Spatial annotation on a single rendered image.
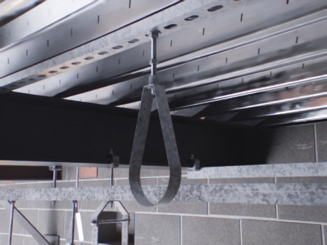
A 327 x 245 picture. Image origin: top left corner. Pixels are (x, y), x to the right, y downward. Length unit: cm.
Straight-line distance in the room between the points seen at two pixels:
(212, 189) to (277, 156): 109
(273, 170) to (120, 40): 92
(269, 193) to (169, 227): 169
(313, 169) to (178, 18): 92
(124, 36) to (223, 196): 43
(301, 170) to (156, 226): 131
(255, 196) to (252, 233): 124
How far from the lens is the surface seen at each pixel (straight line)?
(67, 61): 105
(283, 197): 98
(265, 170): 168
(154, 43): 84
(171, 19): 79
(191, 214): 252
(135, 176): 85
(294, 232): 213
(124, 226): 168
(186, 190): 116
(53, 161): 152
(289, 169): 163
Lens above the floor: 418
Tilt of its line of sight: 8 degrees up
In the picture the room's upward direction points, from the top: straight up
